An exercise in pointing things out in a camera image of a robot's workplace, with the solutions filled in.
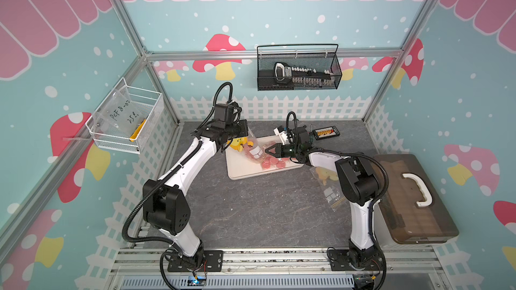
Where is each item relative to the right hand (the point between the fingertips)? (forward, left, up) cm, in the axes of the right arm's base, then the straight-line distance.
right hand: (265, 150), depth 94 cm
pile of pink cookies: (-1, -2, -8) cm, 8 cm away
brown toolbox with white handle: (-30, -54, +2) cm, 61 cm away
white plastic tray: (-3, +14, -9) cm, 16 cm away
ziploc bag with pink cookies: (-2, +5, +4) cm, 7 cm away
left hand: (+2, +8, +13) cm, 15 cm away
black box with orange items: (+18, -34, -9) cm, 40 cm away
